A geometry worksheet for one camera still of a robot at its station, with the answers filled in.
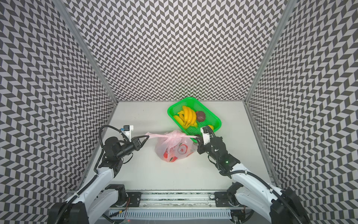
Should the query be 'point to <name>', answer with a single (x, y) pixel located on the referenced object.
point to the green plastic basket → (174, 109)
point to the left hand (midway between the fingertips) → (148, 136)
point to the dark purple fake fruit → (200, 116)
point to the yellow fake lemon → (211, 126)
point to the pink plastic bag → (173, 145)
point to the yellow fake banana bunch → (187, 118)
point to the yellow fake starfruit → (179, 119)
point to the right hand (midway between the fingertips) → (197, 141)
